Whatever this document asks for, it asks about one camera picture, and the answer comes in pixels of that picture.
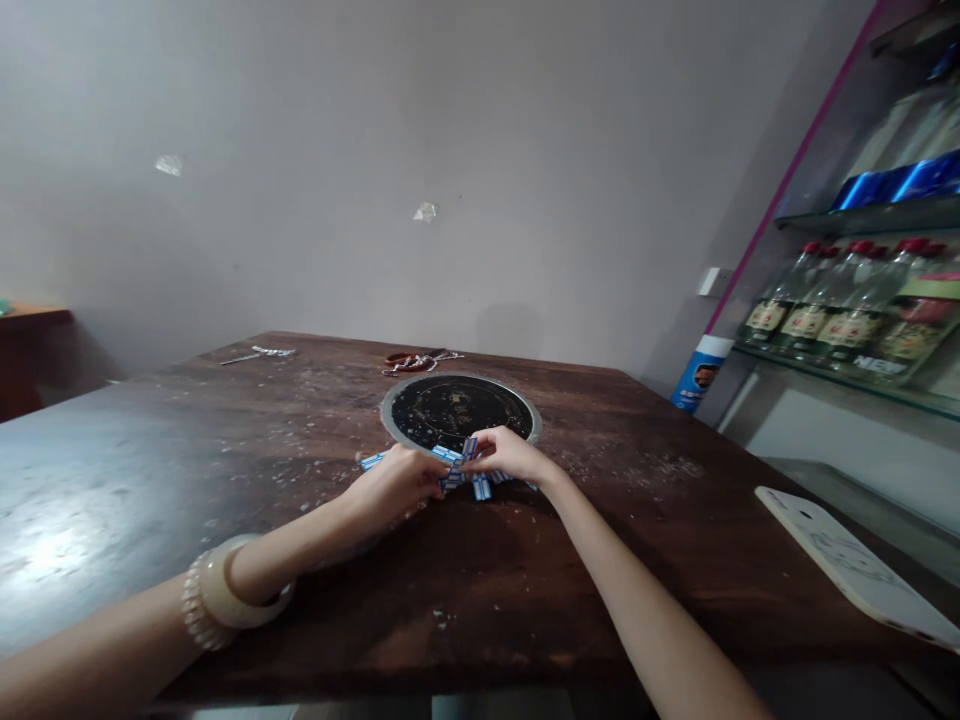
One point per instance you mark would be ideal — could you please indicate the person's right hand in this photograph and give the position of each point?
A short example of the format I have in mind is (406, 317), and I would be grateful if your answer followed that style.
(517, 454)

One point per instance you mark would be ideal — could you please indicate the person's left hand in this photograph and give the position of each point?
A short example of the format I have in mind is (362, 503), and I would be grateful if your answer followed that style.
(394, 480)

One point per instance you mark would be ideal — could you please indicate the person's right fingers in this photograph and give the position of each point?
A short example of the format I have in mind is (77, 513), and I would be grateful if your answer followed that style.
(489, 448)

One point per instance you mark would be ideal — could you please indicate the person's left fingers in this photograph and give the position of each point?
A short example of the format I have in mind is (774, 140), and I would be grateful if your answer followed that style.
(429, 480)

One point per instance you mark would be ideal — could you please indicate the round black built-in cooktop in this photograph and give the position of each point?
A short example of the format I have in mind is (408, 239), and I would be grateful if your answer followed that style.
(457, 409)

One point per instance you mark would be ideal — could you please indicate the silver metal trinket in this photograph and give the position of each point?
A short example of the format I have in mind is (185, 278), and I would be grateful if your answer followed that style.
(262, 353)

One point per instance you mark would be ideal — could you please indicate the blue white cylindrical can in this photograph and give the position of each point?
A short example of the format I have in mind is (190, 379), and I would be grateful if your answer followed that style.
(699, 375)

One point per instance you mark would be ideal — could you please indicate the clear tape scrap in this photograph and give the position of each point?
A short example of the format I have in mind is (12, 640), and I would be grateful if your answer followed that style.
(425, 211)
(169, 165)

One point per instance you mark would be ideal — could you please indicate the phone in white case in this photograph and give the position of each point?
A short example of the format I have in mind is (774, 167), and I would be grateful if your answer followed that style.
(840, 562)

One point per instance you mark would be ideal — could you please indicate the glass shelf with bottles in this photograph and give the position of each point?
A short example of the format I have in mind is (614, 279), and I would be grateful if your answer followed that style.
(862, 300)

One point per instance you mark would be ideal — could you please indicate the brown wooden cabinet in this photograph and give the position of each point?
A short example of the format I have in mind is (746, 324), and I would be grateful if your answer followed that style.
(30, 360)

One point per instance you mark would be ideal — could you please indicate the white wall socket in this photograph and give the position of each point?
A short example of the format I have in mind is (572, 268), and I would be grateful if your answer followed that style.
(712, 282)

